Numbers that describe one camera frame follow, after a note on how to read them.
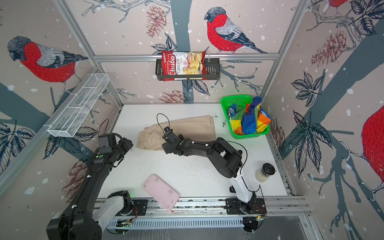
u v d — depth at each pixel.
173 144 0.73
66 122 0.71
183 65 0.88
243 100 1.16
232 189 0.77
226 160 0.52
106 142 0.61
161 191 0.77
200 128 1.03
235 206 0.74
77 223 0.39
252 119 0.96
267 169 0.75
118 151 0.68
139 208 0.74
